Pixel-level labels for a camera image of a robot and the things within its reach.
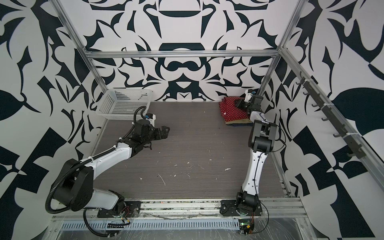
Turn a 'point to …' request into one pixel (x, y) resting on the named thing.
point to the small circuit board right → (246, 226)
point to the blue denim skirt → (240, 124)
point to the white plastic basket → (123, 103)
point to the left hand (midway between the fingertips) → (164, 126)
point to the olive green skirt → (246, 120)
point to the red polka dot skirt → (230, 111)
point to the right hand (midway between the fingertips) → (237, 97)
